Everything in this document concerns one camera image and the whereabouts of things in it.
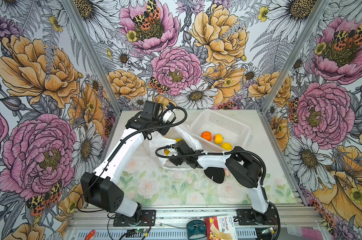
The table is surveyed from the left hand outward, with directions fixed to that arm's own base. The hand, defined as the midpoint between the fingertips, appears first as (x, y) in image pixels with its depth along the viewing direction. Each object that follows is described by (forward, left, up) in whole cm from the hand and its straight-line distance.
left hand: (166, 127), depth 80 cm
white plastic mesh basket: (+14, -44, -22) cm, 51 cm away
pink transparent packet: (-45, -65, -22) cm, 82 cm away
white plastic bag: (-3, -8, 0) cm, 9 cm away
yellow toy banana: (-5, -6, -5) cm, 9 cm away
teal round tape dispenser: (-43, -14, -17) cm, 48 cm away
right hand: (-4, -5, -23) cm, 23 cm away
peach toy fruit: (+6, -32, -20) cm, 38 cm away
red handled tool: (-43, +34, -25) cm, 61 cm away
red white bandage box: (-42, -26, -21) cm, 54 cm away
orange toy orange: (+8, -24, -19) cm, 32 cm away
